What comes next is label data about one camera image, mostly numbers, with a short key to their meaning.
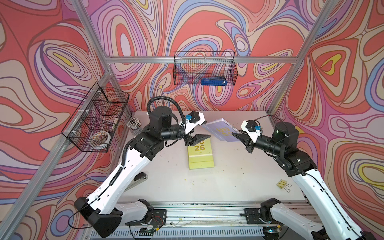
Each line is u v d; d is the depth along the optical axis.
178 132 0.50
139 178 0.84
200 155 0.91
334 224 0.37
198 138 0.52
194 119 0.45
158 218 0.73
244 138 0.57
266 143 0.53
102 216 0.36
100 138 0.71
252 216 0.73
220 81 0.82
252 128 0.49
